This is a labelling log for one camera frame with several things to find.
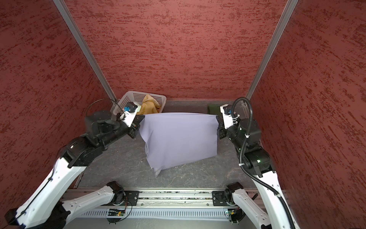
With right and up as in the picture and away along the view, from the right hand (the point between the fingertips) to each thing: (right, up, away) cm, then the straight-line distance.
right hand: (217, 119), depth 65 cm
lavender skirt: (-21, -10, +4) cm, 24 cm away
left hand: (-35, 0, -3) cm, 35 cm away
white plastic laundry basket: (-66, +14, +44) cm, 80 cm away
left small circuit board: (-51, -49, +8) cm, 71 cm away
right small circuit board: (+9, -48, +7) cm, 50 cm away
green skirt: (+8, +7, +48) cm, 49 cm away
